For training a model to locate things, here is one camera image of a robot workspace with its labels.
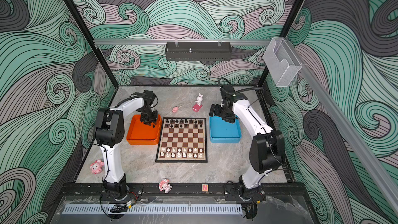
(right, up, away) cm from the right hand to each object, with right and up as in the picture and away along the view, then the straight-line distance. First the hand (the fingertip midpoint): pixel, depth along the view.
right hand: (217, 116), depth 86 cm
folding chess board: (-20, -15, +4) cm, 25 cm away
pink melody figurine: (-28, -31, -14) cm, 44 cm away
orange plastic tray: (-45, -10, +1) cm, 46 cm away
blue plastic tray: (+5, -11, +10) cm, 16 cm away
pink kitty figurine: (-64, -25, -8) cm, 69 cm away
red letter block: (-8, -34, -12) cm, 37 cm away
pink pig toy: (-27, +3, +17) cm, 32 cm away
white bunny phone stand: (-11, +5, +21) cm, 24 cm away
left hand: (-39, -5, +10) cm, 41 cm away
